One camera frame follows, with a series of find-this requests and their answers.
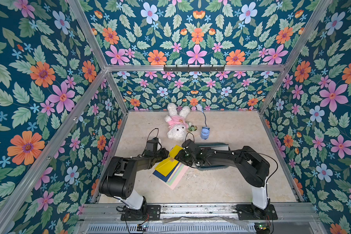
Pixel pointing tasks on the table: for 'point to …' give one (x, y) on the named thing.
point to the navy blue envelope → (162, 177)
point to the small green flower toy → (193, 128)
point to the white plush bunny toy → (177, 125)
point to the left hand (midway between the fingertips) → (170, 151)
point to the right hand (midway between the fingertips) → (175, 159)
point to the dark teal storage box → (215, 146)
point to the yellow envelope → (165, 168)
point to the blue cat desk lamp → (204, 130)
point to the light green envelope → (176, 174)
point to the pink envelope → (183, 171)
